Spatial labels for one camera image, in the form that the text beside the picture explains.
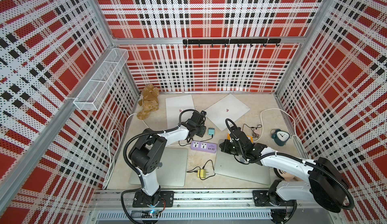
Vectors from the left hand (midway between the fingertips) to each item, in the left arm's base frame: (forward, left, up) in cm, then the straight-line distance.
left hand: (203, 128), depth 96 cm
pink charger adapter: (-4, -33, -3) cm, 34 cm away
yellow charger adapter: (-27, 0, -2) cm, 27 cm away
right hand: (-14, -10, +4) cm, 18 cm away
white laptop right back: (+20, -20, -4) cm, 29 cm away
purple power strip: (-12, 0, -1) cm, 12 cm away
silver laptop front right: (-22, -13, -5) cm, 26 cm away
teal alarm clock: (-6, -48, -1) cm, 49 cm away
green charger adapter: (-1, -5, -3) cm, 6 cm away
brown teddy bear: (+14, +36, +10) cm, 40 cm away
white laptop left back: (+22, +22, -3) cm, 31 cm away
